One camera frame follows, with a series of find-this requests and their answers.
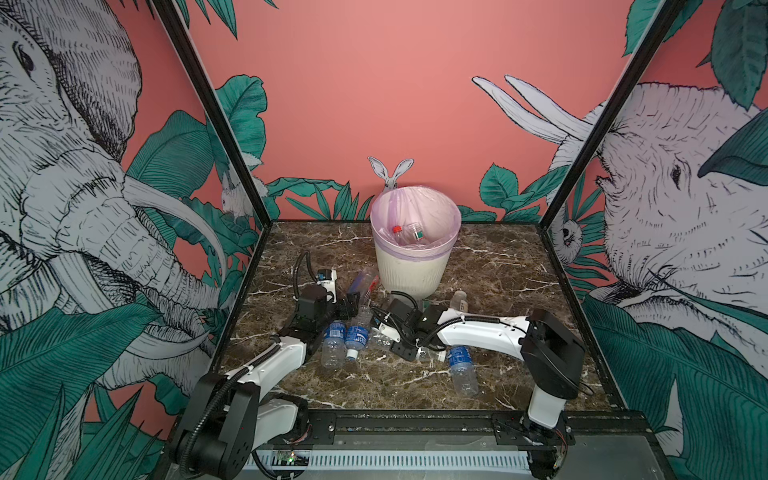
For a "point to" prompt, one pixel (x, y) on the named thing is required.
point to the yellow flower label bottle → (414, 232)
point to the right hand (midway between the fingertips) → (396, 341)
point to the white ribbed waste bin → (421, 279)
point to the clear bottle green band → (361, 284)
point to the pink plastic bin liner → (403, 204)
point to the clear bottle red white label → (425, 352)
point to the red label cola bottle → (399, 236)
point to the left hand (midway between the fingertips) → (349, 289)
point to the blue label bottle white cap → (355, 339)
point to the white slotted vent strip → (387, 461)
